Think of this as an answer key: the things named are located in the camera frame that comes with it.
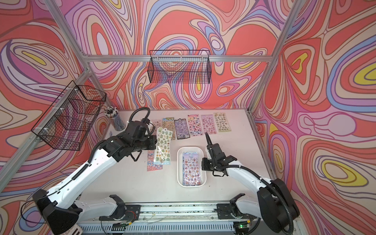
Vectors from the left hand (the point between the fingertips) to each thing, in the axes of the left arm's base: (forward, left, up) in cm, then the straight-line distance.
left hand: (160, 141), depth 74 cm
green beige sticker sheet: (+33, -40, -22) cm, 57 cm away
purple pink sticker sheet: (+31, -30, -23) cm, 49 cm away
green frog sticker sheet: (-3, -1, -6) cm, 6 cm away
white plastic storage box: (-9, -9, -21) cm, 25 cm away
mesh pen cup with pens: (+27, +37, -6) cm, 46 cm away
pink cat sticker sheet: (+30, -19, -23) cm, 42 cm away
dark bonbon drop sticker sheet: (+26, -9, -23) cm, 36 cm away
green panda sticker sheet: (+32, +1, -22) cm, 39 cm away
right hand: (-6, -23, -20) cm, 32 cm away
